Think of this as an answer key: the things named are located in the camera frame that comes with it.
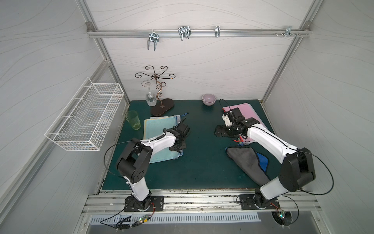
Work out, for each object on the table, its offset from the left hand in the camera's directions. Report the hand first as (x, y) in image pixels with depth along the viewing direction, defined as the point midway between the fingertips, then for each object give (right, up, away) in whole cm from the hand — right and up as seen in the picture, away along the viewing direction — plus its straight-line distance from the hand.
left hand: (180, 146), depth 92 cm
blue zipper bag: (-14, +16, +17) cm, 27 cm away
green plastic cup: (-32, +18, +3) cm, 37 cm away
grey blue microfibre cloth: (+44, -9, -7) cm, 46 cm away
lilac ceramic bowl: (+22, +33, +27) cm, 48 cm away
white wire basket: (-45, +16, -24) cm, 53 cm away
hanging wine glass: (-20, +32, +1) cm, 37 cm away
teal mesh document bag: (-20, +12, +15) cm, 28 cm away
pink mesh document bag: (+53, +23, +25) cm, 63 cm away
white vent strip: (-25, -32, -21) cm, 46 cm away
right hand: (+25, +10, -5) cm, 28 cm away
